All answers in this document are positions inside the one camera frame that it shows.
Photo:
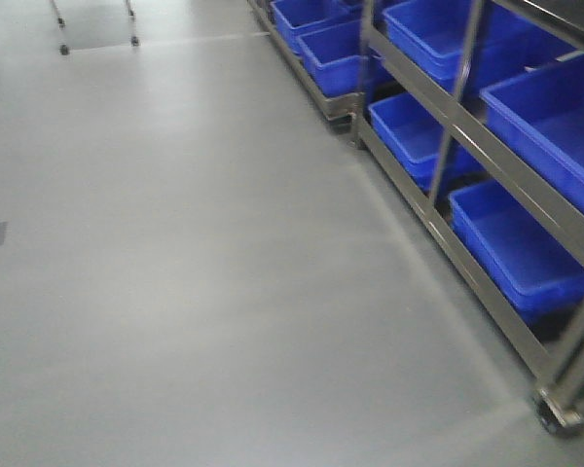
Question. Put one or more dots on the steel rack on castors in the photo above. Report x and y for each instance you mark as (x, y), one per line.
(467, 141)
(316, 95)

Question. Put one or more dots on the blue plastic bin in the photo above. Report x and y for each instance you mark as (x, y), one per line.
(404, 131)
(550, 121)
(336, 63)
(516, 253)
(302, 14)
(428, 34)

